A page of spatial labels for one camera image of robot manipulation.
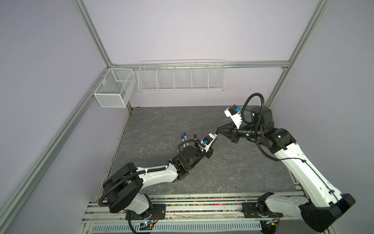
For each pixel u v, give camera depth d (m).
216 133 0.67
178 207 0.77
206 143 0.61
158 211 0.74
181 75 0.98
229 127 0.59
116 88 1.02
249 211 0.72
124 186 0.43
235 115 0.57
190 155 0.58
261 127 0.50
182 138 1.02
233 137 0.57
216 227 0.64
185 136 1.02
